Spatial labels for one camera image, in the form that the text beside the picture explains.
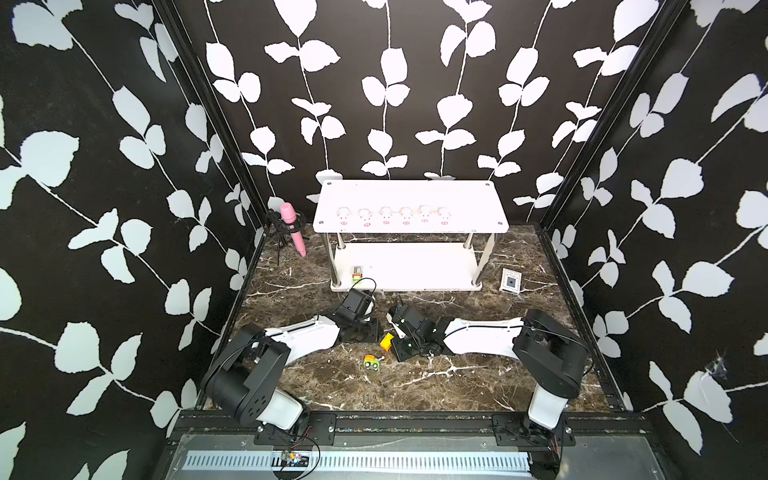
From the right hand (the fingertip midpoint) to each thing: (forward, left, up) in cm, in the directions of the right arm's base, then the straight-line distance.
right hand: (389, 347), depth 87 cm
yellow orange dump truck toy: (+1, +1, +3) cm, 3 cm away
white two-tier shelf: (+25, -17, +33) cm, 45 cm away
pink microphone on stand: (+34, +34, +19) cm, 51 cm away
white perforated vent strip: (-27, +5, -1) cm, 28 cm away
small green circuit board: (-27, +23, -1) cm, 36 cm away
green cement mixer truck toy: (-5, +5, +1) cm, 7 cm away
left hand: (+6, +2, +1) cm, 6 cm away
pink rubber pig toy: (+22, -9, +34) cm, 42 cm away
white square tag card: (+24, -42, 0) cm, 48 cm away
